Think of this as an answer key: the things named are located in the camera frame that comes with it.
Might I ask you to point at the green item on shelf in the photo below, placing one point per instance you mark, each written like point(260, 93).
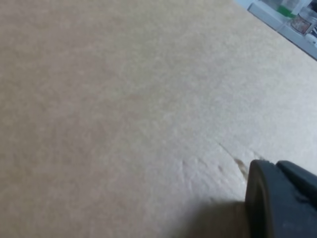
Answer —
point(285, 11)

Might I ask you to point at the glass spice jar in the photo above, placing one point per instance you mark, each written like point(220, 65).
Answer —
point(305, 21)

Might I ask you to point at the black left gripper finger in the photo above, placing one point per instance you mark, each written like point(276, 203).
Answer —
point(281, 200)

